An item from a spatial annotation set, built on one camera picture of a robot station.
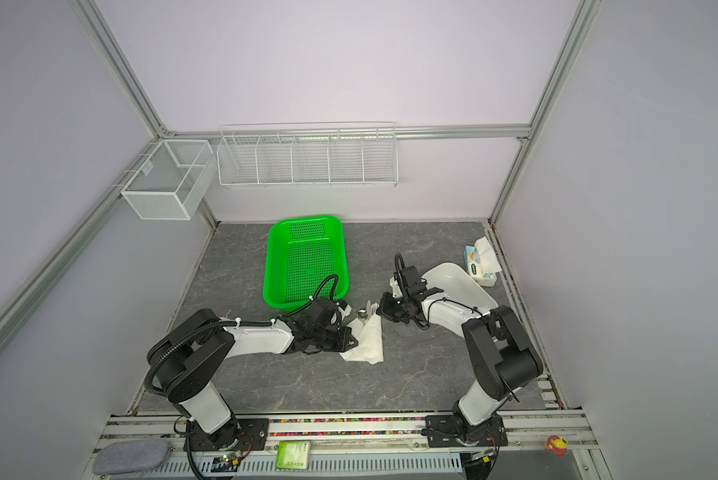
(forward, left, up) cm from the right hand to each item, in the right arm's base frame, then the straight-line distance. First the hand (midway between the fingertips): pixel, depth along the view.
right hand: (378, 312), depth 92 cm
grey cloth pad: (-37, +59, -1) cm, 69 cm away
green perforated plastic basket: (+22, +26, -2) cm, 35 cm away
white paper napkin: (-7, +3, -2) cm, 8 cm away
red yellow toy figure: (-35, -41, +2) cm, 53 cm away
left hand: (-10, +6, -2) cm, 12 cm away
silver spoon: (+1, +5, -2) cm, 5 cm away
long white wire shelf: (+52, +23, +23) cm, 62 cm away
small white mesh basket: (+36, +67, +25) cm, 80 cm away
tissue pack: (+17, -35, +3) cm, 39 cm away
